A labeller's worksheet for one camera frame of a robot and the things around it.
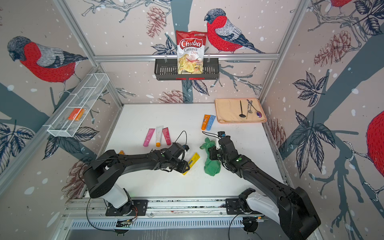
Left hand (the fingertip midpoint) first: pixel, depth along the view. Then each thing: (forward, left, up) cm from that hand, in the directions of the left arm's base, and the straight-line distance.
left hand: (190, 166), depth 86 cm
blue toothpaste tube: (+33, -14, -1) cm, 36 cm away
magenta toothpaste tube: (+21, +30, -2) cm, 37 cm away
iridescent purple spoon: (+42, -52, -2) cm, 67 cm away
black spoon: (+41, -39, -2) cm, 57 cm away
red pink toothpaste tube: (+22, +17, -1) cm, 27 cm away
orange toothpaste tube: (+35, -10, -2) cm, 37 cm away
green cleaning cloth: (-2, -12, +4) cm, 13 cm away
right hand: (+8, -11, +8) cm, 15 cm away
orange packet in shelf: (+13, +53, +33) cm, 63 cm away
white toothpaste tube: (+26, +23, -1) cm, 35 cm away
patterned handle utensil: (+49, -46, -2) cm, 67 cm away
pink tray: (+46, -36, -3) cm, 59 cm away
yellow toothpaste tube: (+3, -1, 0) cm, 3 cm away
